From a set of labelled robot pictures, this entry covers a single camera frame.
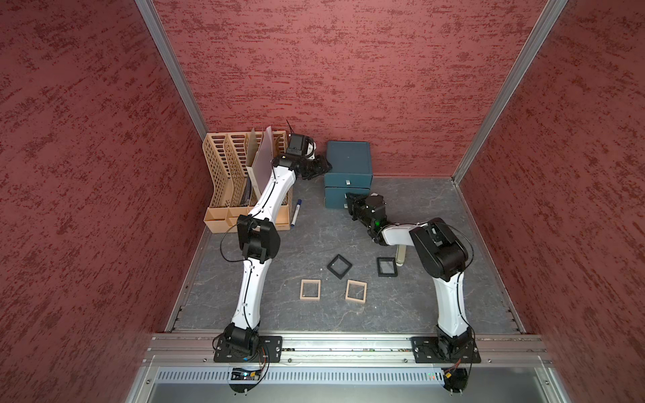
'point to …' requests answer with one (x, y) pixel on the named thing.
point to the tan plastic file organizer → (233, 192)
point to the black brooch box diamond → (337, 274)
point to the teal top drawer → (348, 180)
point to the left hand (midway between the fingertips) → (327, 171)
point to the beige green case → (401, 253)
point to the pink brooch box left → (302, 281)
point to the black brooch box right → (386, 267)
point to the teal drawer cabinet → (348, 171)
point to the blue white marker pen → (296, 211)
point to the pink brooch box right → (356, 290)
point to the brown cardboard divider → (253, 147)
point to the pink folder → (263, 159)
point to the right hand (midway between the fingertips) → (344, 195)
